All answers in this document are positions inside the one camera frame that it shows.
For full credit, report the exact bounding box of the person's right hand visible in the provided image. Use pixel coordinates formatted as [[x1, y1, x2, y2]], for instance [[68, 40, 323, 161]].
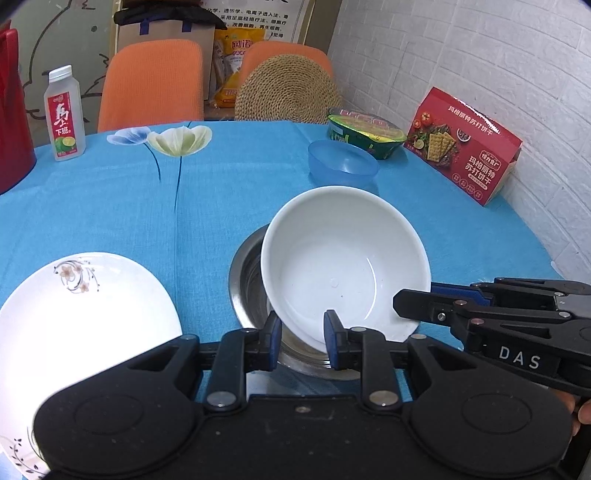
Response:
[[571, 396, 591, 438]]

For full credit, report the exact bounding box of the orange chair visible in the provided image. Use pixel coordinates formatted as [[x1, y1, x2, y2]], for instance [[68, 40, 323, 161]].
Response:
[[235, 41, 332, 84], [98, 39, 204, 132]]

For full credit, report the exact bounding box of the white floral print plate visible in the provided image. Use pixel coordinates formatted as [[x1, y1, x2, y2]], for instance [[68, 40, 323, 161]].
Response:
[[0, 251, 184, 444]]

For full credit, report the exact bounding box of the blue floral tablecloth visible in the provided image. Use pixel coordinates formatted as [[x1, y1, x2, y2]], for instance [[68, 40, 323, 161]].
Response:
[[0, 121, 568, 404]]

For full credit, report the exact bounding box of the cardboard box with bags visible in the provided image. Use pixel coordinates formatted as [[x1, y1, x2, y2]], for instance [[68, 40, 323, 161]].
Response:
[[115, 18, 215, 100]]

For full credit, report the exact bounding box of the white ribbed bowl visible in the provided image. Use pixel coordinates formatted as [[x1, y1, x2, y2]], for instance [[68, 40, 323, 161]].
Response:
[[261, 186, 432, 356]]

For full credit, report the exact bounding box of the stainless steel bowl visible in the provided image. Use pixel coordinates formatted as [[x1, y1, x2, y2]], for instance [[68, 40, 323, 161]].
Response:
[[228, 223, 370, 380]]

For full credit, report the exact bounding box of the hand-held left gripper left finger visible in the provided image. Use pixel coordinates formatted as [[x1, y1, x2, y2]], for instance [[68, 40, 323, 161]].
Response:
[[124, 310, 283, 412]]

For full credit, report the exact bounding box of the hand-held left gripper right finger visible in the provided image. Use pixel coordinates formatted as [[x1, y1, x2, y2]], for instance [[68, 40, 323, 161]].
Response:
[[323, 309, 468, 412]]

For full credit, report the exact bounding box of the white wall poster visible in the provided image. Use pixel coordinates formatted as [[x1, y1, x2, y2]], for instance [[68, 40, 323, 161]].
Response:
[[201, 0, 309, 44]]

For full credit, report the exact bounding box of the red cracker box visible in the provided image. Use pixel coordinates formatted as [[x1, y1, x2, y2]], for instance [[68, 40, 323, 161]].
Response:
[[403, 87, 523, 208]]

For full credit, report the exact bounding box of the red thermos jug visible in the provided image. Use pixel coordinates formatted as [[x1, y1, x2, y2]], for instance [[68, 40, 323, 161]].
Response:
[[0, 28, 38, 195]]

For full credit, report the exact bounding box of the green instant noodle bowl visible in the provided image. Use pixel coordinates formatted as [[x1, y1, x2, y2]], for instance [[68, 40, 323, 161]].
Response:
[[327, 107, 408, 160]]

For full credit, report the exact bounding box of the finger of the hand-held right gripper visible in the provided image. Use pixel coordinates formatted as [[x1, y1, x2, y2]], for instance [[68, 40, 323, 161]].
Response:
[[431, 277, 591, 311], [393, 288, 573, 333]]

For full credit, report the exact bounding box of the yellow snack bag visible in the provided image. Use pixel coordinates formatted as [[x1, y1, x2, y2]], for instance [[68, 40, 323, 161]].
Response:
[[213, 28, 256, 109]]

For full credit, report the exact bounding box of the red label juice bottle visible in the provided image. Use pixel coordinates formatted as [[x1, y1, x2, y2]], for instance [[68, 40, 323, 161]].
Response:
[[44, 65, 86, 162]]

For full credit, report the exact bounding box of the woven straw mat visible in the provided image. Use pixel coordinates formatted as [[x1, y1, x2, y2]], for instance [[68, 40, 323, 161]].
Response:
[[235, 53, 342, 125]]

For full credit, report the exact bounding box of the blue plastic bowl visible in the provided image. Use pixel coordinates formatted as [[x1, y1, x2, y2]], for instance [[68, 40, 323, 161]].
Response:
[[308, 140, 380, 188]]

